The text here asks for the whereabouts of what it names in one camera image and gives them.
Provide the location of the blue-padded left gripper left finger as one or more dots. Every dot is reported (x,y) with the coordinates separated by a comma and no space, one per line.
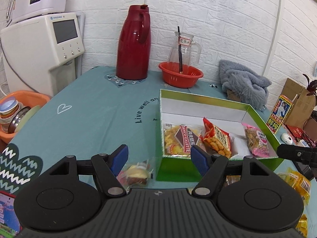
(106,169)

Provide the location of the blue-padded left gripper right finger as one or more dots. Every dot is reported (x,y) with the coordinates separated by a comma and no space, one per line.
(212,169)

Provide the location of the orange-red cracker snack bag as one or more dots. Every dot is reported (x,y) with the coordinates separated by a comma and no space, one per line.
(216,140)

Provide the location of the clear date cake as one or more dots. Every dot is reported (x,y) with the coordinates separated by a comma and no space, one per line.
(136,174)

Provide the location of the yellow Danco Galette biscuit bag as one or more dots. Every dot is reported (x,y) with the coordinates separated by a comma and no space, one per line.
(179,139)

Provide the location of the pink snack packet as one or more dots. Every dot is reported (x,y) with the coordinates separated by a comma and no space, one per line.
(257,141)

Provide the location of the yellow snack packet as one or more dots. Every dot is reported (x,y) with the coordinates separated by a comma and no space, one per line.
(298,182)

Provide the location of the white round device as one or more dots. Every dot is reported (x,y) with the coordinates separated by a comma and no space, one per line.
(287,139)

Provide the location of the green cardboard box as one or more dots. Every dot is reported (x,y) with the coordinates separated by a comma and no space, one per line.
(233,129)

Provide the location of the brown cardboard box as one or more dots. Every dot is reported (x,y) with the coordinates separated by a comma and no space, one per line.
(303,104)

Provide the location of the small colourful carton box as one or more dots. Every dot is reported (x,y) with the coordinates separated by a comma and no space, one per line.
(279,113)

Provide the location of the dark red plant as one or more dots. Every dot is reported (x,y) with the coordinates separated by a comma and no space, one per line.
(312,86)

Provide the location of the grey fluffy towel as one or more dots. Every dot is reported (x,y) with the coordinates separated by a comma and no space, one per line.
(246,84)

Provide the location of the orange plastic basin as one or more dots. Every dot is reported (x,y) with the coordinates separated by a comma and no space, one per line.
(29,103)

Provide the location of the red plastic basket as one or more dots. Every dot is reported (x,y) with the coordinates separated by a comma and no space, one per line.
(186,79)

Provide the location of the stacked bowls in basin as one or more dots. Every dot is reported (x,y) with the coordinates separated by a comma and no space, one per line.
(12,111)

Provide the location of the red thermos jug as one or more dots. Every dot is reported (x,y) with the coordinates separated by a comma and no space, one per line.
(134,44)

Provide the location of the red-cased smartphone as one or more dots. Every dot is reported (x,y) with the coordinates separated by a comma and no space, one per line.
(9,223)

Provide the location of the black straw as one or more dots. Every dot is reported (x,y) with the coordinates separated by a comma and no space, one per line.
(180,51)

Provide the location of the clear glass pitcher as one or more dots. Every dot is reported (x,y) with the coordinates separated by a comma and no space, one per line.
(191,50)

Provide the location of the white water dispenser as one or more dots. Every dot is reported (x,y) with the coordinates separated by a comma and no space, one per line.
(39,53)

